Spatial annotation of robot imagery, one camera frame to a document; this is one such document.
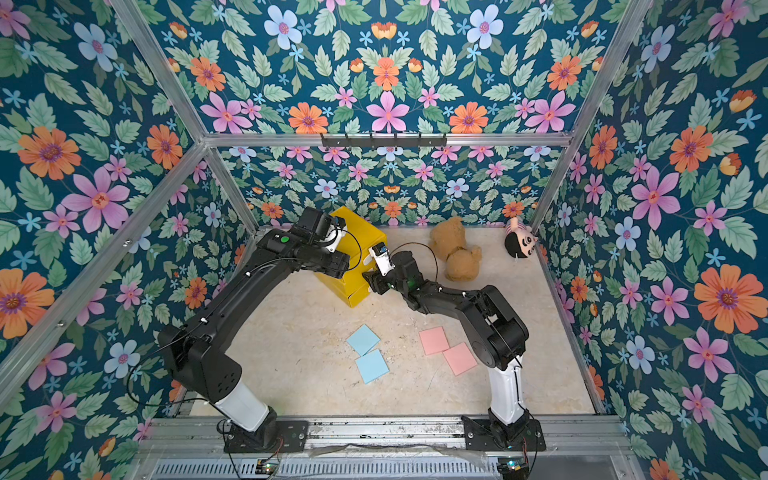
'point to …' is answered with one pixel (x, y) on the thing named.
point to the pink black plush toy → (519, 240)
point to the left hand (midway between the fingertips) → (342, 260)
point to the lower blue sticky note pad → (372, 366)
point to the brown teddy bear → (447, 241)
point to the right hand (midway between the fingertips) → (372, 267)
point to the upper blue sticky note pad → (362, 339)
